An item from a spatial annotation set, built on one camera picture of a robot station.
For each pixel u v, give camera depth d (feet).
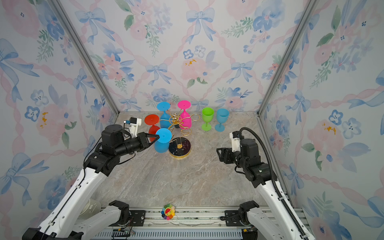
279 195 1.46
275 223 1.75
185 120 2.55
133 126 2.06
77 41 2.62
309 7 2.27
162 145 2.34
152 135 2.19
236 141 2.14
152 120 2.51
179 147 3.22
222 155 2.17
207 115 3.21
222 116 3.20
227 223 2.40
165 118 2.86
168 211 2.46
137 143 1.97
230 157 2.11
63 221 1.26
